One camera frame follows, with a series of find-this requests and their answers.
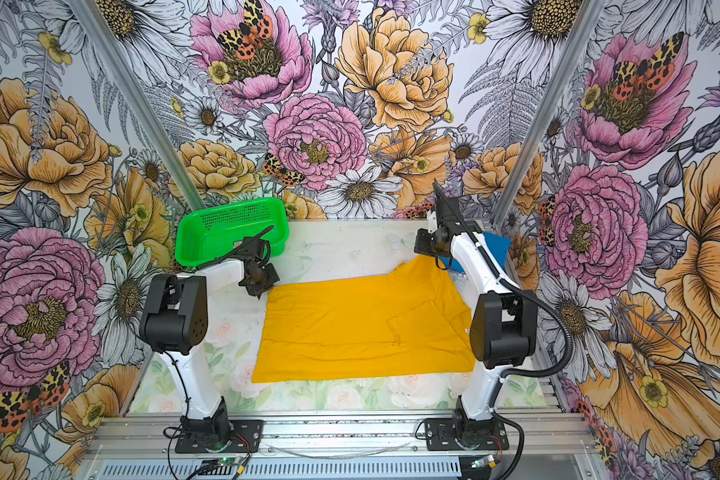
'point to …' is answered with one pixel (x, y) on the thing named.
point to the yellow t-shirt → (404, 322)
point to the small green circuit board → (229, 461)
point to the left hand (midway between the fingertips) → (272, 289)
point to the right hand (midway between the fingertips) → (420, 253)
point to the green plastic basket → (205, 233)
